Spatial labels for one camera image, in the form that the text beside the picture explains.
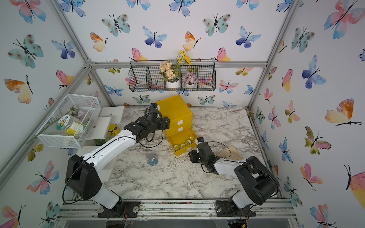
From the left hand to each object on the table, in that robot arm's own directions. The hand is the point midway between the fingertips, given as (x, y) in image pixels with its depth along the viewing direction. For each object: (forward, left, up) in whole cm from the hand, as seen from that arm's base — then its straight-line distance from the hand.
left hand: (166, 119), depth 84 cm
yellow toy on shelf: (+4, +37, -14) cm, 40 cm away
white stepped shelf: (+3, +33, -1) cm, 33 cm away
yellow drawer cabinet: (-1, -9, -17) cm, 19 cm away
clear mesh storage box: (+4, +45, +7) cm, 46 cm away
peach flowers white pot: (+23, -3, +10) cm, 25 cm away
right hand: (-12, -15, -18) cm, 26 cm away
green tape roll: (-6, -9, -20) cm, 23 cm away
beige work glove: (-12, -40, -22) cm, 47 cm away
